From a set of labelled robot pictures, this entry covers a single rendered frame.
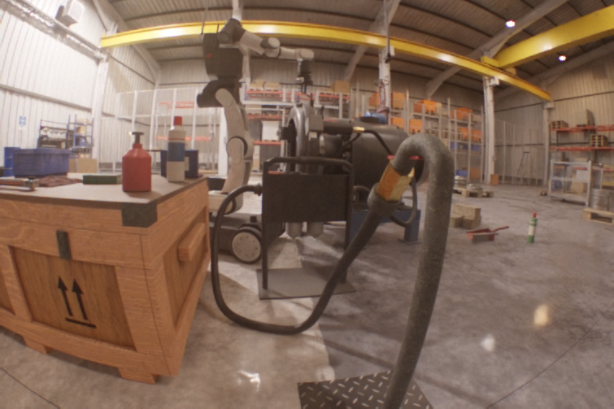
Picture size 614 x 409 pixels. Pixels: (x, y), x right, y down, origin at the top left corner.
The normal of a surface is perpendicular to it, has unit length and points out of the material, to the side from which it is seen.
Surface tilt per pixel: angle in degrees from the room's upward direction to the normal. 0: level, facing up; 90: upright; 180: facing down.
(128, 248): 90
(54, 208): 90
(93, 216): 90
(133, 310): 90
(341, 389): 0
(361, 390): 0
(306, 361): 0
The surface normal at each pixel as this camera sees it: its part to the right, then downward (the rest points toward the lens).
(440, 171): -0.62, -0.02
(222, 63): 0.20, 0.26
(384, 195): -0.77, 0.33
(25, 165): 0.41, 0.07
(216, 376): 0.04, -1.00
